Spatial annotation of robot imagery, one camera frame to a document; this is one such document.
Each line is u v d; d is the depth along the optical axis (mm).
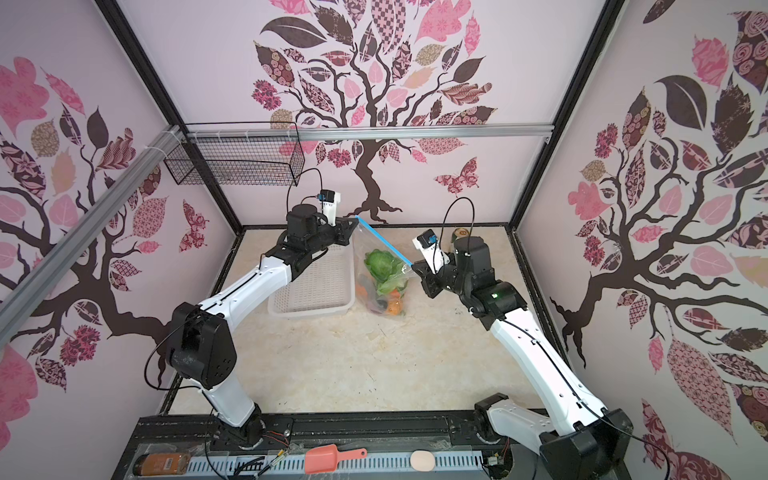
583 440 363
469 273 526
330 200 727
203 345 456
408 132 925
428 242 599
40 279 528
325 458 698
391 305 878
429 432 746
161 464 659
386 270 825
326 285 1004
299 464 697
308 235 666
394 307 878
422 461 694
